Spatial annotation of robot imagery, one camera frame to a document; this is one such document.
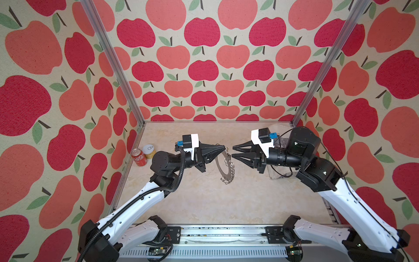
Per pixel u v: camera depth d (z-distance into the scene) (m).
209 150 0.50
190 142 0.44
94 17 0.72
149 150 0.99
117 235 0.41
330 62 0.87
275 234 0.73
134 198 0.46
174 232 0.75
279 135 0.41
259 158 0.45
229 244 0.73
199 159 0.49
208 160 0.53
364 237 0.39
